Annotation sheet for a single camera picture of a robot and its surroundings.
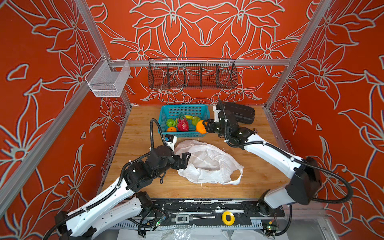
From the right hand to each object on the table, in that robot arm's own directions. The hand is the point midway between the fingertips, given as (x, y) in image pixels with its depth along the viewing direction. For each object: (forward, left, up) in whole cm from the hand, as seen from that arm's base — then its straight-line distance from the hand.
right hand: (201, 121), depth 78 cm
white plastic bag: (-14, -4, -24) cm, 28 cm away
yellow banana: (+21, +7, -21) cm, 31 cm away
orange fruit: (-3, +1, -2) cm, 4 cm away
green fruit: (+17, +3, -19) cm, 26 cm away
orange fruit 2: (+10, +19, -20) cm, 29 cm away
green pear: (+15, +20, -19) cm, 32 cm away
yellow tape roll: (-42, -9, -23) cm, 49 cm away
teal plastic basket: (+26, +21, -20) cm, 39 cm away
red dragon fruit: (+11, +11, -16) cm, 23 cm away
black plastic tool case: (+22, -34, -20) cm, 45 cm away
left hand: (-17, +10, -2) cm, 20 cm away
